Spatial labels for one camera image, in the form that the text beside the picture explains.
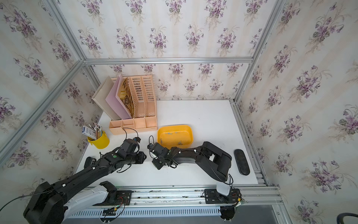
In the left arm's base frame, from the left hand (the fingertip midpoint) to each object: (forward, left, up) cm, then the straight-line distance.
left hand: (147, 158), depth 83 cm
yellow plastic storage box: (+18, -20, -5) cm, 27 cm away
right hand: (-1, -6, -6) cm, 9 cm away
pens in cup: (+12, +31, +10) cm, 35 cm away
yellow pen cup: (+10, +31, +1) cm, 32 cm away
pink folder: (+29, +23, +19) cm, 42 cm away
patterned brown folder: (+38, +18, +14) cm, 44 cm away
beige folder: (+28, +29, +23) cm, 46 cm away
